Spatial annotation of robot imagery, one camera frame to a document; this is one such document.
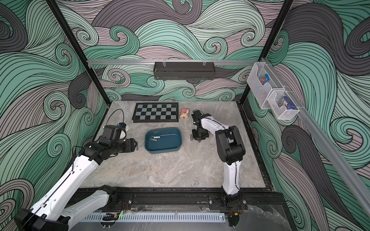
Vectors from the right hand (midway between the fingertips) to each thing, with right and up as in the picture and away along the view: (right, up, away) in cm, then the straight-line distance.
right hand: (201, 138), depth 97 cm
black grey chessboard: (-33, +18, +14) cm, 41 cm away
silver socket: (-31, +1, +1) cm, 31 cm away
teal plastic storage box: (-21, -1, +2) cm, 22 cm away
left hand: (-40, +2, -20) cm, 45 cm away
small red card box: (-11, +18, +15) cm, 25 cm away
